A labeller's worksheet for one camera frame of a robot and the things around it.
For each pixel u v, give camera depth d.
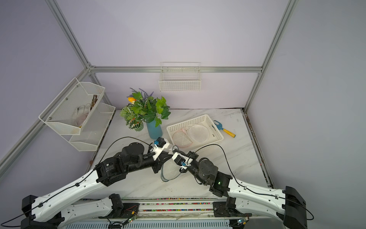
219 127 1.06
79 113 0.78
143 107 0.78
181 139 0.99
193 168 0.58
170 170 0.65
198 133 1.02
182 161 0.53
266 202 0.44
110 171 0.46
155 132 1.02
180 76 0.95
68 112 0.76
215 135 1.02
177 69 0.92
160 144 0.53
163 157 0.56
